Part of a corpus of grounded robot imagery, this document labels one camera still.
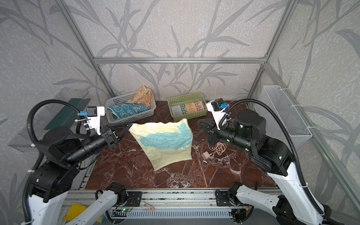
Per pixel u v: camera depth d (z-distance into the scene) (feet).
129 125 1.65
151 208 2.32
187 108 3.69
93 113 1.38
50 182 1.11
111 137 1.40
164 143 2.00
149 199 2.47
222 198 2.40
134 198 2.39
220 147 3.01
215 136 1.44
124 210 2.33
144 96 3.80
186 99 3.90
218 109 1.31
